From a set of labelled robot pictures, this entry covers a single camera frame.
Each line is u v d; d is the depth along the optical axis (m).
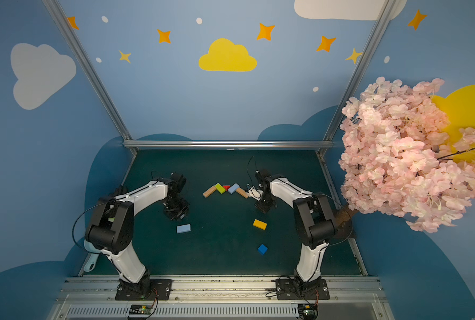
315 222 0.50
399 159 0.44
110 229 0.48
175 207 0.80
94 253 0.81
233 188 1.04
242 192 1.04
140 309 0.72
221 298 0.74
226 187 1.04
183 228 0.90
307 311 0.73
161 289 0.75
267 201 0.82
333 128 1.09
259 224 0.91
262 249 0.83
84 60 0.81
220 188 1.04
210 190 1.03
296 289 0.66
